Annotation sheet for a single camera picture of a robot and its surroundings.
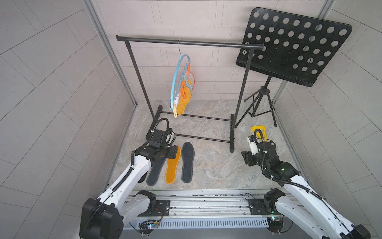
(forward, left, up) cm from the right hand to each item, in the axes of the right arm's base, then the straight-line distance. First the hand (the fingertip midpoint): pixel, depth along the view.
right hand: (245, 150), depth 80 cm
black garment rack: (+38, +54, -5) cm, 66 cm away
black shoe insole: (-9, +57, -7) cm, 58 cm away
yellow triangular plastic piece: (+18, -19, -9) cm, 28 cm away
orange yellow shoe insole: (-3, +42, -9) cm, 43 cm away
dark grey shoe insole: (-5, +51, -8) cm, 52 cm away
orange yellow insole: (+26, +33, +15) cm, 45 cm away
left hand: (+5, +40, +1) cm, 40 cm away
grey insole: (+5, +32, -8) cm, 33 cm away
